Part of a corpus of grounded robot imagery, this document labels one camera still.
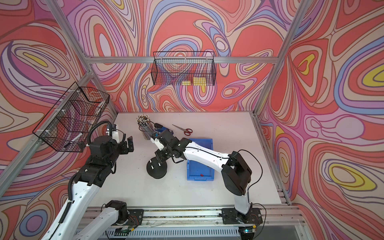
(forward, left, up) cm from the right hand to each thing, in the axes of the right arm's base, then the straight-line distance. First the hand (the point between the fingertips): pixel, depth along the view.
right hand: (159, 159), depth 80 cm
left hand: (+5, +15, +14) cm, 21 cm away
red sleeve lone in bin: (-5, -23, -13) cm, 27 cm away
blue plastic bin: (-1, -20, -16) cm, 26 cm away
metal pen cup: (+24, +11, -4) cm, 27 cm away
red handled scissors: (+28, -15, -12) cm, 34 cm away
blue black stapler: (+29, +5, -8) cm, 31 cm away
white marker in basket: (+8, +39, +14) cm, 42 cm away
